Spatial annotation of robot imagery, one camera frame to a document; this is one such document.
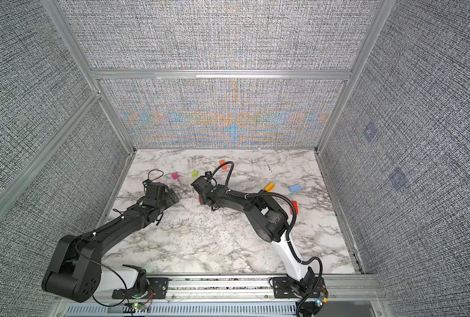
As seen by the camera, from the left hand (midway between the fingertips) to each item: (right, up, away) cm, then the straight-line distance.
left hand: (168, 197), depth 91 cm
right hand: (+18, +1, +7) cm, 19 cm away
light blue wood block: (+62, +3, +12) cm, 64 cm away
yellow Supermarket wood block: (+49, +4, +11) cm, 50 cm away
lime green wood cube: (+9, +11, +17) cm, 22 cm away
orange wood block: (+24, +17, +23) cm, 38 cm away
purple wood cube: (-2, +10, +16) cm, 18 cm away
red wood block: (+60, -5, +1) cm, 60 cm away
